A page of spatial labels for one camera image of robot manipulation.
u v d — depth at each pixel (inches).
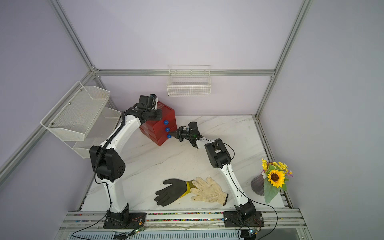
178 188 32.9
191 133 36.7
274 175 24.6
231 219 28.7
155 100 28.8
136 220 28.9
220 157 27.7
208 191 32.3
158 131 35.6
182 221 29.4
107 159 19.8
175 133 38.8
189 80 37.5
